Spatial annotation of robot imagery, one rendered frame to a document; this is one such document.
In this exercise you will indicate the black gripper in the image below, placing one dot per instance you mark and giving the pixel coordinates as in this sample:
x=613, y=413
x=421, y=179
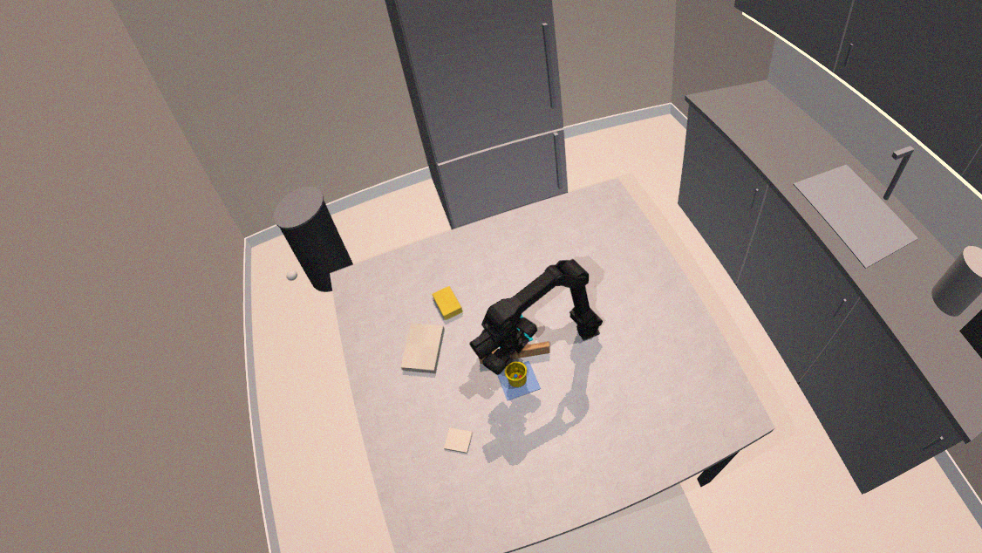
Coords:
x=498, y=361

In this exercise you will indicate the yellow block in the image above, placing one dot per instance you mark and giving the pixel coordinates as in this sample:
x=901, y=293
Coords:
x=447, y=303

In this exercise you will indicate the brown wooden plank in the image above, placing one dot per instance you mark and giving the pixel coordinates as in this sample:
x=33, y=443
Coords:
x=532, y=350

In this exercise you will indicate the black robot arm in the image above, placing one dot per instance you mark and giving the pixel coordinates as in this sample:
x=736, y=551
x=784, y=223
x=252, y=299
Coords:
x=502, y=317

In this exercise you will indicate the olive yellow cup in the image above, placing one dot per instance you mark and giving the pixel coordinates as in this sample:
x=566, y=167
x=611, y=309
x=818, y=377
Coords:
x=519, y=369

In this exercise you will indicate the beige flat square block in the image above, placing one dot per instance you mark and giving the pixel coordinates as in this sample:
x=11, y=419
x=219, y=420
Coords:
x=423, y=348

